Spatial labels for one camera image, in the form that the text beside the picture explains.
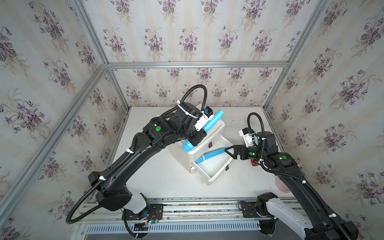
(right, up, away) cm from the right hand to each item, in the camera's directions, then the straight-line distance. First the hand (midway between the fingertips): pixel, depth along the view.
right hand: (234, 149), depth 75 cm
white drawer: (-12, -11, +4) cm, 16 cm away
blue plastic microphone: (-13, -5, +7) cm, 15 cm away
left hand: (-16, +10, -12) cm, 23 cm away
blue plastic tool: (-24, +4, -15) cm, 28 cm away
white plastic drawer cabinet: (-11, +7, 0) cm, 13 cm away
